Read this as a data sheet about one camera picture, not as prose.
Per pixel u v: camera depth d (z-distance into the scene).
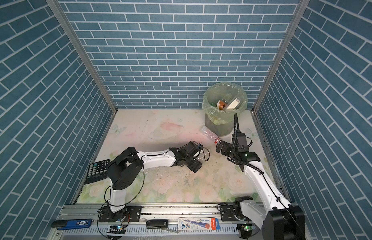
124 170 0.49
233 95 0.96
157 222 0.68
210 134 1.01
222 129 0.99
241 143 0.63
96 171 0.87
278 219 0.39
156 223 0.68
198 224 0.70
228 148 0.74
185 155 0.72
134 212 0.74
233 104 0.91
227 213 0.74
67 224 0.67
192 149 0.72
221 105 0.96
